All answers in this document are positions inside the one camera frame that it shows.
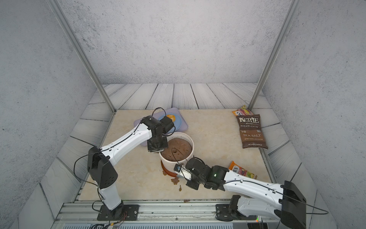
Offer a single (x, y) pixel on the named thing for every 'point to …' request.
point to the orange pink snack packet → (243, 111)
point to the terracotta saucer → (171, 174)
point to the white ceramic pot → (182, 135)
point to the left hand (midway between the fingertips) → (165, 152)
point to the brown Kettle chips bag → (251, 132)
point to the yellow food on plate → (171, 117)
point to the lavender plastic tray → (183, 125)
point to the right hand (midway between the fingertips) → (187, 176)
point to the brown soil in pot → (177, 149)
